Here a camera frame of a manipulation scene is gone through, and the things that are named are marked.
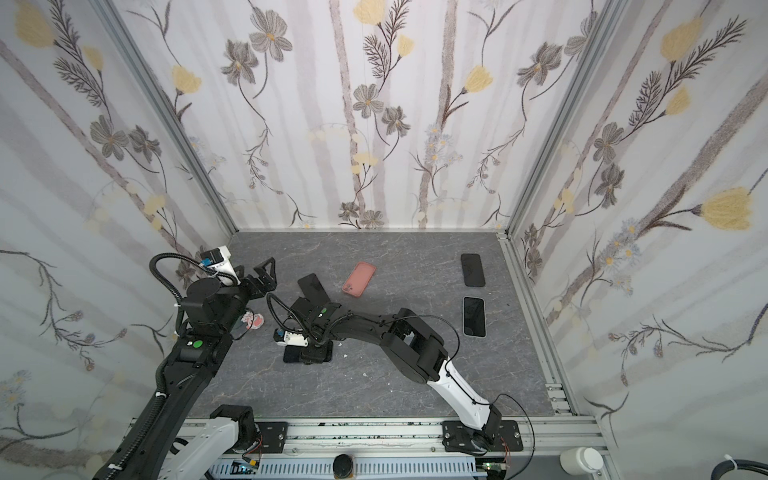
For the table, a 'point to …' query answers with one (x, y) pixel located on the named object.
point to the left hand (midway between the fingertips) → (254, 255)
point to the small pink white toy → (258, 320)
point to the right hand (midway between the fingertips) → (302, 338)
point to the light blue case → (474, 316)
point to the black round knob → (342, 466)
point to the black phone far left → (313, 290)
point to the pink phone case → (359, 278)
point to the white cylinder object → (581, 460)
